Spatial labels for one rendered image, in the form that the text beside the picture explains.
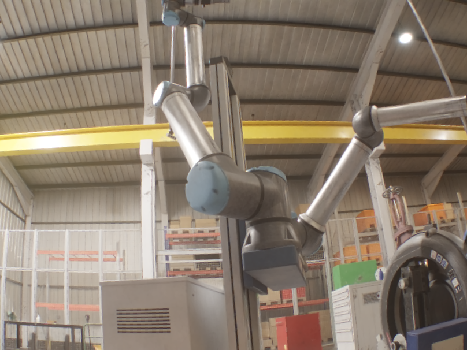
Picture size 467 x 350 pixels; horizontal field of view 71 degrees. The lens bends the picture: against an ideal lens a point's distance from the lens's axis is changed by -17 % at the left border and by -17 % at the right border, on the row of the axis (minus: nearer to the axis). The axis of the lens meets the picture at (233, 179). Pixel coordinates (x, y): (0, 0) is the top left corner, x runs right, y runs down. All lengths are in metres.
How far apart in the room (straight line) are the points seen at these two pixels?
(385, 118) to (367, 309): 4.28
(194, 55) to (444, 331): 1.56
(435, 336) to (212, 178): 0.72
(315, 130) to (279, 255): 9.24
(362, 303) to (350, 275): 3.53
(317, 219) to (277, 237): 0.67
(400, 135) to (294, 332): 6.70
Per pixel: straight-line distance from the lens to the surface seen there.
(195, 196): 1.14
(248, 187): 1.15
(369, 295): 5.72
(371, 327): 5.71
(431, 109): 1.64
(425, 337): 0.77
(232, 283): 1.33
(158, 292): 1.29
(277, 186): 1.24
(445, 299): 2.11
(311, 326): 7.15
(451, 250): 1.65
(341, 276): 9.06
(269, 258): 1.14
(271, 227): 1.18
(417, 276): 1.75
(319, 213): 1.81
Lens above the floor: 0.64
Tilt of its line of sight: 23 degrees up
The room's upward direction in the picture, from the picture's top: 5 degrees counter-clockwise
